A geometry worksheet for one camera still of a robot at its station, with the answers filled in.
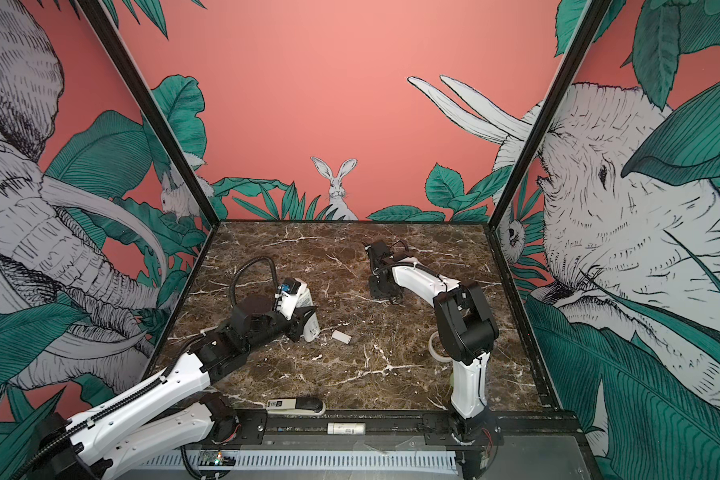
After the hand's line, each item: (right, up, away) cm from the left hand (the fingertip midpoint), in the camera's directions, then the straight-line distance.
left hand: (313, 303), depth 75 cm
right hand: (+17, +1, +20) cm, 26 cm away
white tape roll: (+33, -17, +11) cm, 39 cm away
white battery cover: (+6, -14, +16) cm, 21 cm away
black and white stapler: (-4, -26, -2) cm, 26 cm away
